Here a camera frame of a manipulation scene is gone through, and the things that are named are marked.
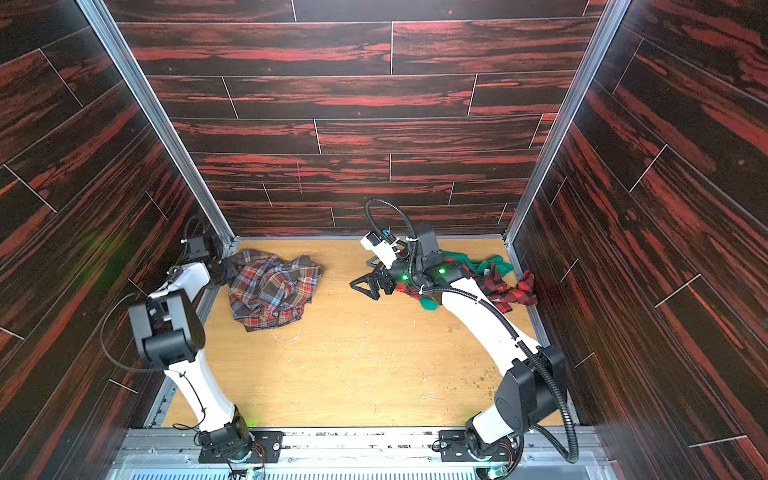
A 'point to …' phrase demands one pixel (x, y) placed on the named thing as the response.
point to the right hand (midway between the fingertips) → (366, 269)
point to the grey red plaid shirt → (266, 291)
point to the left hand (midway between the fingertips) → (230, 271)
